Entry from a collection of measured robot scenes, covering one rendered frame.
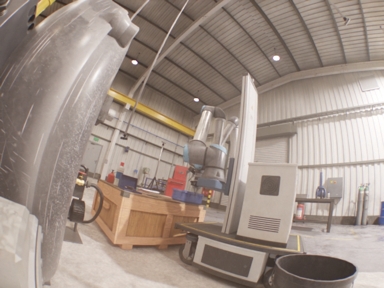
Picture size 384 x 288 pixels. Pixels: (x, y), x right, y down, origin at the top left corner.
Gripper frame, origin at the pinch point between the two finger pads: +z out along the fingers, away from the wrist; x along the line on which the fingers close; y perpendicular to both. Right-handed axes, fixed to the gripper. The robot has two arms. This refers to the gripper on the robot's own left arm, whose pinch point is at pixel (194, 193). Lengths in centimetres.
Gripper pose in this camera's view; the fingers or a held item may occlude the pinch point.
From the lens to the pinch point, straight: 176.0
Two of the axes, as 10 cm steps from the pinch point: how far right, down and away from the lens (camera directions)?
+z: -2.0, 9.3, -2.9
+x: 7.1, -0.6, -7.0
